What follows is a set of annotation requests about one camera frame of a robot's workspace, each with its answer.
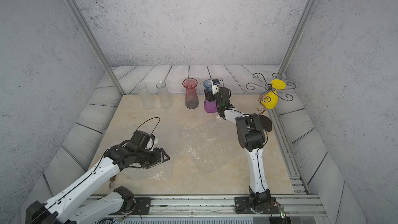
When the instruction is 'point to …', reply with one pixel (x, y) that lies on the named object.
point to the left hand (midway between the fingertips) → (168, 160)
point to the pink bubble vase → (192, 100)
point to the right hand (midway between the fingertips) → (209, 86)
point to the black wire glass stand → (267, 87)
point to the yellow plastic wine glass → (270, 99)
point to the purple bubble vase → (210, 107)
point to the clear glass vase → (147, 101)
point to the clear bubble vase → (166, 99)
